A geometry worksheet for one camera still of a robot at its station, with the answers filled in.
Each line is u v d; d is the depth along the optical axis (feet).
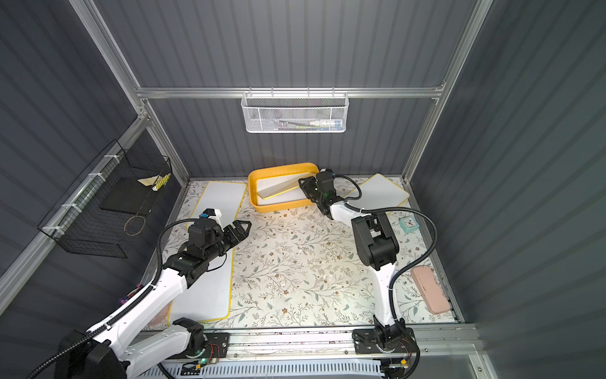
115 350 1.32
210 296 2.80
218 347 2.37
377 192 3.65
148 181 2.67
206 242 2.00
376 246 1.88
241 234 2.37
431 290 2.75
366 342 2.40
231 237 2.32
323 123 2.93
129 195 2.54
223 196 3.82
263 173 3.88
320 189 2.66
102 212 2.37
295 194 3.33
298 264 3.00
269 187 3.82
